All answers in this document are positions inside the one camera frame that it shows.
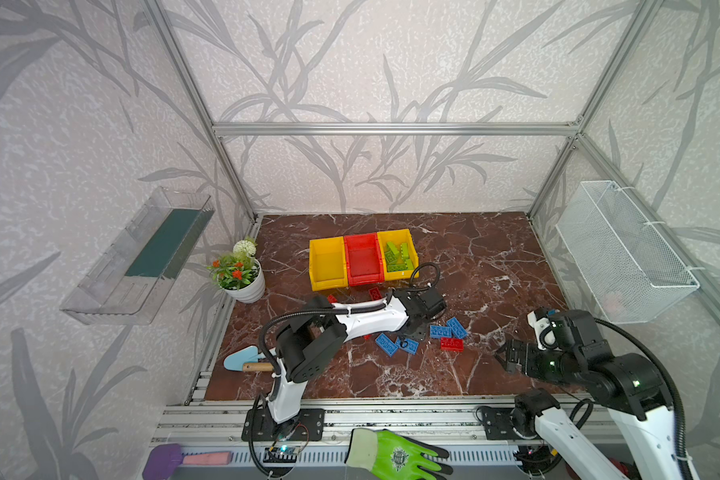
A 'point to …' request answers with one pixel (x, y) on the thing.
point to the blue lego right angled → (457, 327)
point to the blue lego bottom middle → (408, 345)
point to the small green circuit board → (281, 454)
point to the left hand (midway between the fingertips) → (415, 322)
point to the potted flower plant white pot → (239, 273)
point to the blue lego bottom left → (388, 346)
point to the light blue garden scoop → (236, 359)
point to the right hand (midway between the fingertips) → (509, 348)
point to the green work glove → (392, 456)
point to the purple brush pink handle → (164, 461)
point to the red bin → (363, 259)
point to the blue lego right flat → (437, 332)
